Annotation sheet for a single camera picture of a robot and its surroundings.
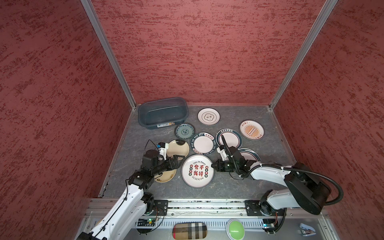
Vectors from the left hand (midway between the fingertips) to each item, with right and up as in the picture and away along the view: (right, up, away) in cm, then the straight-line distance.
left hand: (180, 161), depth 80 cm
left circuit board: (-14, -27, -9) cm, 31 cm away
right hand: (+18, -6, +5) cm, 19 cm away
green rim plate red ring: (+35, +10, +22) cm, 42 cm away
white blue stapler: (+61, -29, -12) cm, 69 cm away
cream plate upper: (-5, +3, +17) cm, 18 cm away
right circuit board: (+44, -28, -9) cm, 53 cm away
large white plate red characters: (+9, -7, +6) cm, 13 cm away
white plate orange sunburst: (+50, +16, +27) cm, 59 cm away
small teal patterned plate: (0, +15, +26) cm, 30 cm away
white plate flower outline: (+19, +25, +34) cm, 46 cm away
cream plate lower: (-9, -10, +5) cm, 14 cm away
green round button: (+27, -28, -12) cm, 41 cm away
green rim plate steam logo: (+43, 0, +14) cm, 46 cm away
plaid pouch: (+6, -27, -14) cm, 31 cm away
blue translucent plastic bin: (-18, +29, +38) cm, 51 cm away
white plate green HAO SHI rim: (+14, +7, +18) cm, 24 cm away
